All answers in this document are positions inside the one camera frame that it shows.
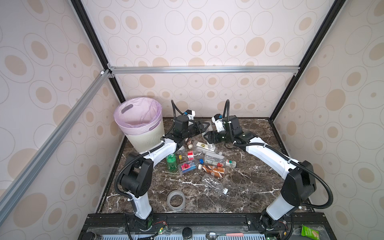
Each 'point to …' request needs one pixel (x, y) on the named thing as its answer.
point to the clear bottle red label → (189, 155)
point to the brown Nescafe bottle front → (216, 170)
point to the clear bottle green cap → (214, 160)
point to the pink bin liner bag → (136, 114)
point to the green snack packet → (310, 233)
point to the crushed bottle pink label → (187, 166)
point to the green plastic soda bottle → (172, 166)
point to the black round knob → (187, 233)
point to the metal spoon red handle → (212, 235)
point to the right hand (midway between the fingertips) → (209, 134)
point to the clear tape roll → (175, 192)
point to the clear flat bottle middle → (213, 156)
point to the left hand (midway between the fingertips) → (211, 123)
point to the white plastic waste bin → (144, 140)
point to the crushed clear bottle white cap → (214, 184)
